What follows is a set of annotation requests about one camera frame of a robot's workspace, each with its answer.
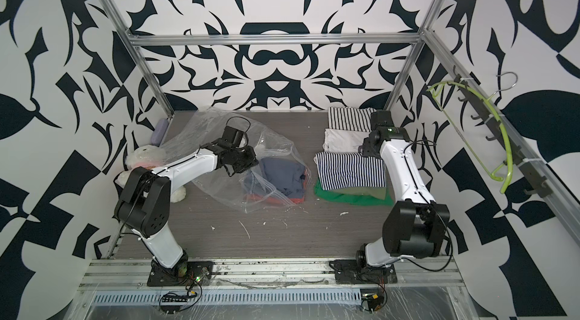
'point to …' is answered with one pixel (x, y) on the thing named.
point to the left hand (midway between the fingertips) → (258, 156)
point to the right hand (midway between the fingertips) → (380, 147)
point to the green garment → (336, 192)
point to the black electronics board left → (173, 309)
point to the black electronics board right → (373, 298)
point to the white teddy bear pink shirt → (148, 156)
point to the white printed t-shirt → (343, 141)
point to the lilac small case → (159, 131)
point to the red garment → (292, 201)
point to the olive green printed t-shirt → (375, 192)
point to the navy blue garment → (279, 176)
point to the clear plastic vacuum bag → (228, 192)
